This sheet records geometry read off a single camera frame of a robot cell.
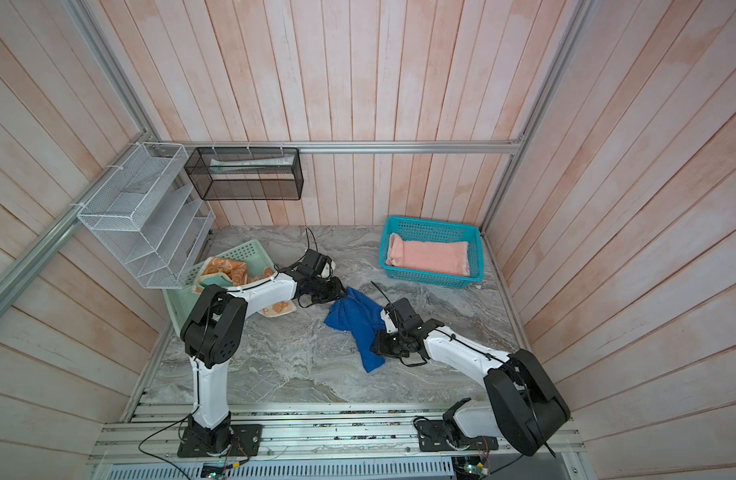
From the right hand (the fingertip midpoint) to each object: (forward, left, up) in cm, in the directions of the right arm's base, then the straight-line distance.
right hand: (374, 347), depth 86 cm
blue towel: (+9, +3, 0) cm, 10 cm away
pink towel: (+36, -25, -1) cm, 43 cm away
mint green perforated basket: (+15, +67, -3) cm, 68 cm away
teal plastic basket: (+53, -20, -4) cm, 57 cm away
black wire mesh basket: (+56, +47, +21) cm, 76 cm away
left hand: (+16, +10, +1) cm, 19 cm away
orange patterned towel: (+23, +46, +5) cm, 52 cm away
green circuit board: (-28, -25, -4) cm, 37 cm away
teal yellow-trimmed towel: (+19, +51, +6) cm, 54 cm away
